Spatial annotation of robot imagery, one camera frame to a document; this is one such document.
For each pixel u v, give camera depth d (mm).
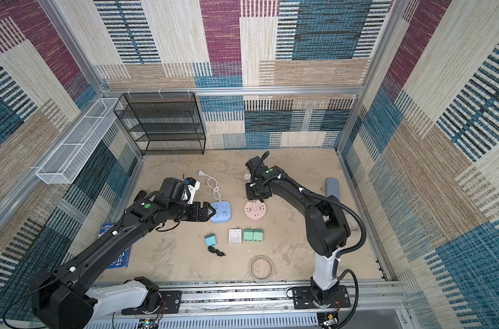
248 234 875
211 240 865
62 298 372
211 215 735
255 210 940
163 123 1103
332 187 1021
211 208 731
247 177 1053
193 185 721
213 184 1051
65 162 715
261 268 812
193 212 685
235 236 862
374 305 731
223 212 928
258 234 873
